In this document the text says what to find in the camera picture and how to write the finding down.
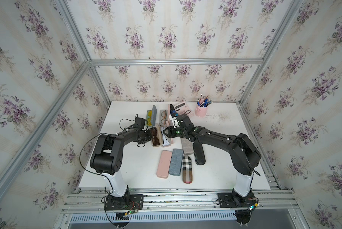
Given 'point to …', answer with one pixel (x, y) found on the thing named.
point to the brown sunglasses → (155, 141)
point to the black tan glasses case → (198, 153)
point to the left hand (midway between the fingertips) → (151, 138)
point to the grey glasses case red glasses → (187, 146)
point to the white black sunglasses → (165, 142)
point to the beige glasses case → (159, 135)
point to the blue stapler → (172, 111)
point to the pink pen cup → (201, 109)
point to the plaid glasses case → (187, 169)
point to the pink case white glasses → (170, 139)
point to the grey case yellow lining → (151, 117)
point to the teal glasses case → (176, 164)
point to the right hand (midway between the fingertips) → (167, 131)
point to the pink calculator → (182, 109)
